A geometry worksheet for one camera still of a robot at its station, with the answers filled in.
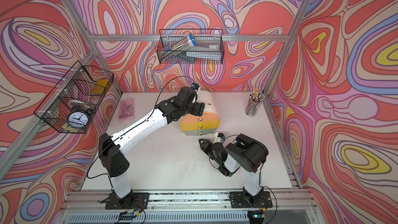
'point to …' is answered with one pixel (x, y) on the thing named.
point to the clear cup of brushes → (255, 98)
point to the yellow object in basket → (100, 86)
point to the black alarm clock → (79, 118)
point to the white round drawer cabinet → (208, 98)
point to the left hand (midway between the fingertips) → (200, 105)
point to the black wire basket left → (70, 106)
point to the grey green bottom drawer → (199, 132)
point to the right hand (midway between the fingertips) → (200, 145)
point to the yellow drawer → (199, 125)
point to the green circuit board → (127, 215)
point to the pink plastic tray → (127, 108)
